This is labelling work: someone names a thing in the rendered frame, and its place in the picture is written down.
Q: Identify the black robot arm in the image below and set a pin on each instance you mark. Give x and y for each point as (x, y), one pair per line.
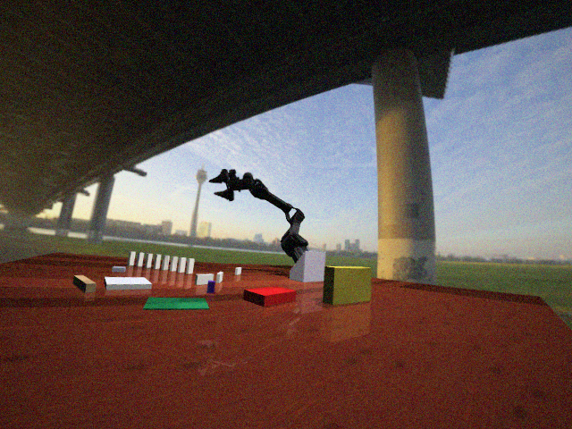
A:
(292, 243)

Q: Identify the tan rectangular block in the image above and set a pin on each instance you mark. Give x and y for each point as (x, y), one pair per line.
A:
(84, 284)

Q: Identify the red rectangular block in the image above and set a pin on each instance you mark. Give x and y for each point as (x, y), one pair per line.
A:
(267, 296)

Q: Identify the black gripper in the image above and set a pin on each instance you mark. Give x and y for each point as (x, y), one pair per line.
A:
(231, 185)

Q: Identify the green flat rectangular mat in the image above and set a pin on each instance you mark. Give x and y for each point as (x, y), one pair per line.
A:
(175, 303)

